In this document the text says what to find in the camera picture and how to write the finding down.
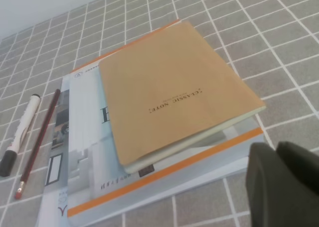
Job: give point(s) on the dark red pencil with eraser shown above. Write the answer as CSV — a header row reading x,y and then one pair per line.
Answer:
x,y
29,165

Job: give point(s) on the white orange-edged book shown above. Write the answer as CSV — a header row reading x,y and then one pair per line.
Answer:
x,y
98,186

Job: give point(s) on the white marker black cap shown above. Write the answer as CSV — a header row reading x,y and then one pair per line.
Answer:
x,y
13,149

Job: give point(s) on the tan classic note notebook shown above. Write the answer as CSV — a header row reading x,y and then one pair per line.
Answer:
x,y
167,92

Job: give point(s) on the thin white brochure booklet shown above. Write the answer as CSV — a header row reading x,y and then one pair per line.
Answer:
x,y
53,208

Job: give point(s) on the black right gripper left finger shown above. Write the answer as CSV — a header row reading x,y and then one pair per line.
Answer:
x,y
265,208

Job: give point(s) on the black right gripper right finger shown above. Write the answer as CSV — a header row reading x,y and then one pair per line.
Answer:
x,y
297,173

